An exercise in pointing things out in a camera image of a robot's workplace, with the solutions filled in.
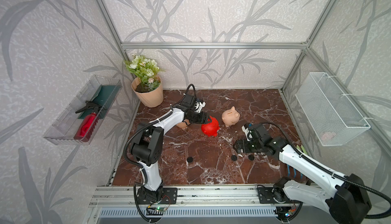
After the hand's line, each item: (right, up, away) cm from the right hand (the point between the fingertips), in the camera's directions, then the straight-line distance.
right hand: (239, 145), depth 82 cm
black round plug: (-27, -10, +5) cm, 29 cm away
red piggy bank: (-15, +8, +7) cm, 18 cm away
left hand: (-17, +13, +9) cm, 23 cm away
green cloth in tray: (-69, +26, -7) cm, 74 cm away
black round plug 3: (+8, -8, +5) cm, 12 cm away
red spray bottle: (-64, +15, -22) cm, 70 cm away
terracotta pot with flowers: (-57, +35, +19) cm, 70 cm away
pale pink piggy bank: (-3, +14, +13) cm, 19 cm away
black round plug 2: (-2, -9, +5) cm, 10 cm away
